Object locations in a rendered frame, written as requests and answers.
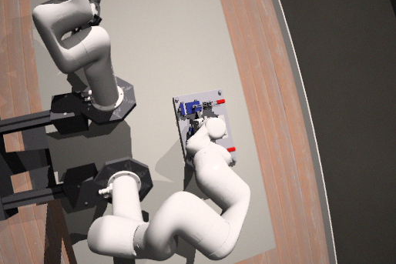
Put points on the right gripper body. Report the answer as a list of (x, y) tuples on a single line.
[(196, 122)]

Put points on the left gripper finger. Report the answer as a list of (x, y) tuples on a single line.
[(74, 31), (96, 23)]

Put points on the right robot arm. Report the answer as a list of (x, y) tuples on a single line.
[(183, 213)]

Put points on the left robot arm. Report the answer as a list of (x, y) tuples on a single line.
[(90, 47)]

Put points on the blue rectangular block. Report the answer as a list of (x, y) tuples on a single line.
[(186, 108)]

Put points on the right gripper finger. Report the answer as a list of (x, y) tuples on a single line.
[(198, 115)]

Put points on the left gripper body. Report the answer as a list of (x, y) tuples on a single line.
[(96, 11)]

